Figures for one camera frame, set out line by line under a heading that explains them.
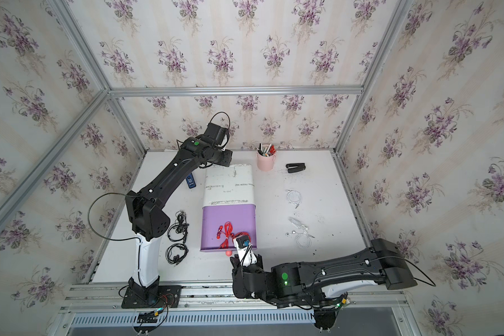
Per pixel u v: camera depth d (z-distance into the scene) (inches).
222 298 28.9
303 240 34.2
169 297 28.7
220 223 30.0
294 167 43.7
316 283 17.9
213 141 26.4
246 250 22.5
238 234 29.2
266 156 40.8
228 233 29.4
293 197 39.0
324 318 28.1
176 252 33.1
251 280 18.8
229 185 30.8
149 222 20.2
